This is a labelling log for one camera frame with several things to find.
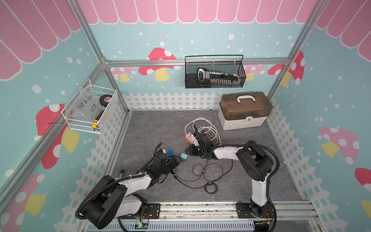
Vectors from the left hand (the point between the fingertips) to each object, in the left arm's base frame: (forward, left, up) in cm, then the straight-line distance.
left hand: (179, 163), depth 88 cm
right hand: (+9, -4, 0) cm, 10 cm away
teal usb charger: (+4, -3, -1) cm, 5 cm away
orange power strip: (+20, -5, 0) cm, 21 cm away
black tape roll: (+22, +43, +30) cm, 56 cm away
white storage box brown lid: (+29, -41, +18) cm, 53 cm away
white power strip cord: (+29, -24, -2) cm, 38 cm away
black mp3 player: (-4, +3, -2) cm, 6 cm away
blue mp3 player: (+9, +7, -4) cm, 12 cm away
